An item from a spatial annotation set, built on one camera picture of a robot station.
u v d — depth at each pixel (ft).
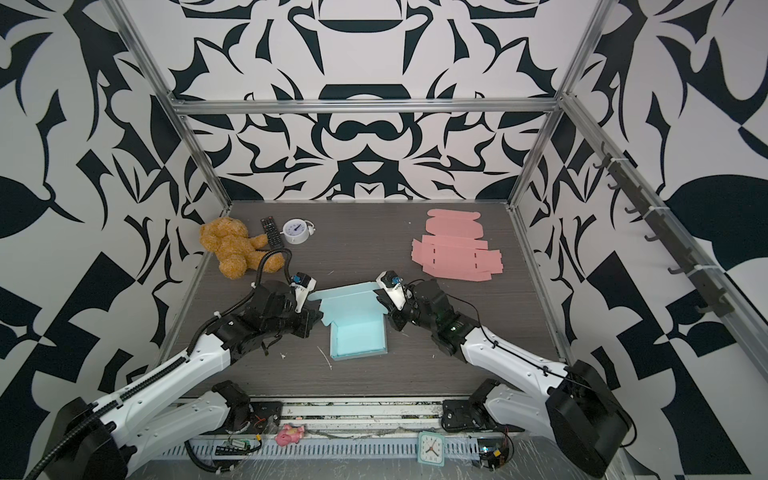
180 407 1.83
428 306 2.02
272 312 2.06
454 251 3.41
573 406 1.34
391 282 2.21
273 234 3.55
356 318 2.83
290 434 2.30
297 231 3.55
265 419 2.39
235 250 3.13
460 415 2.44
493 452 2.32
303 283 2.35
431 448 2.25
